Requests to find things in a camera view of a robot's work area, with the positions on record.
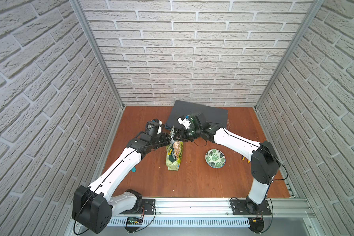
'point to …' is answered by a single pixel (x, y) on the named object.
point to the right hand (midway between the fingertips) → (169, 142)
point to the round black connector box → (256, 224)
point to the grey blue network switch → (181, 108)
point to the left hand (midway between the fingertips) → (169, 134)
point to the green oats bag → (174, 152)
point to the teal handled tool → (133, 169)
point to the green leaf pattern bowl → (215, 158)
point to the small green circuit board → (134, 221)
